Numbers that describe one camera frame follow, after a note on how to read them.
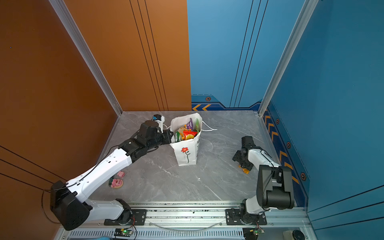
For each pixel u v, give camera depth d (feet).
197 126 2.81
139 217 2.41
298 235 1.99
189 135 2.59
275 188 1.45
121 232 2.33
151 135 1.94
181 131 2.70
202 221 2.38
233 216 2.39
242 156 2.48
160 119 2.27
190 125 2.83
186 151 2.56
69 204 1.25
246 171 2.88
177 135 2.55
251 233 2.29
